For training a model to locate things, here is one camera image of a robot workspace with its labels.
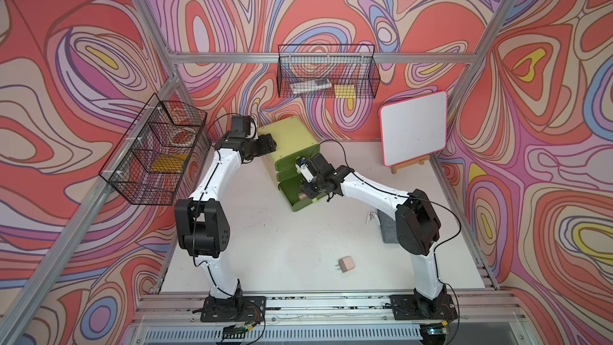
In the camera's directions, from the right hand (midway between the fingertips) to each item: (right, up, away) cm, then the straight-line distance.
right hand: (310, 191), depth 92 cm
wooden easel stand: (+51, +12, +16) cm, 55 cm away
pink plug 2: (+12, -24, -11) cm, 29 cm away
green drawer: (-7, +12, -8) cm, 16 cm away
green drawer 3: (-7, +1, +3) cm, 8 cm away
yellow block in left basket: (-43, +11, -20) cm, 49 cm away
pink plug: (-3, -2, +1) cm, 4 cm away
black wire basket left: (-51, +10, -18) cm, 55 cm away
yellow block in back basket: (+14, +39, -1) cm, 41 cm away
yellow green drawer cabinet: (-7, +21, +2) cm, 22 cm away
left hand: (-15, +18, -2) cm, 24 cm away
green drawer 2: (-9, +6, 0) cm, 11 cm away
